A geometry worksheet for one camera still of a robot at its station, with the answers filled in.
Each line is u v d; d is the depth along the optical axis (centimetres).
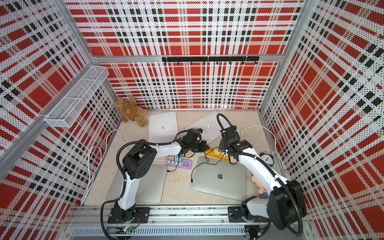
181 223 73
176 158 86
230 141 63
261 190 76
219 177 86
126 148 52
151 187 86
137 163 54
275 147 101
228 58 90
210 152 85
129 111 110
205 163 87
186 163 89
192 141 79
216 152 90
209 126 112
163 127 110
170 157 87
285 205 40
